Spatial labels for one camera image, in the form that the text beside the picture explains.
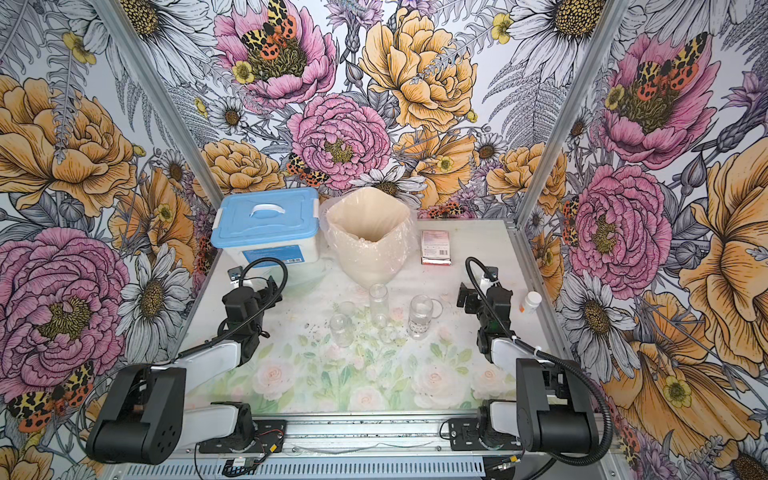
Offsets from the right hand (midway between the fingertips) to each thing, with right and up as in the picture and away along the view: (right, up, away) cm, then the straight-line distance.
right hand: (475, 290), depth 92 cm
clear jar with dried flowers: (-29, -3, -8) cm, 30 cm away
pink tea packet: (-10, +13, +17) cm, 23 cm away
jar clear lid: (-27, -14, 0) cm, 31 cm away
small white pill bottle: (+17, -3, -1) cm, 17 cm away
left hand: (-65, 0, -2) cm, 65 cm away
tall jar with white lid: (-18, -5, -11) cm, 22 cm away
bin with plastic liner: (-33, +19, +14) cm, 40 cm away
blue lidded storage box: (-64, +21, +5) cm, 67 cm away
